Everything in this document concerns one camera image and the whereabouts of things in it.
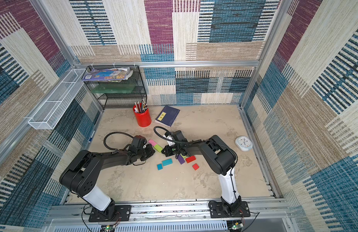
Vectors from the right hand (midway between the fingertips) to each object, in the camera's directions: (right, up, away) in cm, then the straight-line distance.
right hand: (165, 153), depth 96 cm
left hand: (-6, +2, -1) cm, 6 cm away
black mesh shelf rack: (-38, +38, +24) cm, 59 cm away
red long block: (+16, -3, -4) cm, 17 cm away
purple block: (+10, -4, -4) cm, 12 cm away
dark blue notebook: (0, +24, +18) cm, 31 cm away
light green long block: (-4, +3, -1) cm, 6 cm away
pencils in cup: (-18, +30, +7) cm, 36 cm away
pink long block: (-9, +6, +6) cm, 13 cm away
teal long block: (+2, -5, -4) cm, 6 cm away
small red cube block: (+19, -7, -6) cm, 21 cm away
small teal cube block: (-3, -7, -6) cm, 10 cm away
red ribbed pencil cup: (-16, +25, +5) cm, 30 cm away
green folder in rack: (-35, +42, +1) cm, 54 cm away
